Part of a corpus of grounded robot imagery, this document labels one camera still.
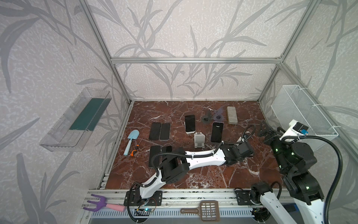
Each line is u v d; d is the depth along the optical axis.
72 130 0.64
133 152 0.89
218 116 1.08
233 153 0.61
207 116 1.05
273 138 0.52
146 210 0.71
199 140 0.94
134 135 0.99
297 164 0.42
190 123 1.06
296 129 0.48
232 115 1.08
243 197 0.73
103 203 0.73
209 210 0.71
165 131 1.02
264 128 1.12
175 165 0.51
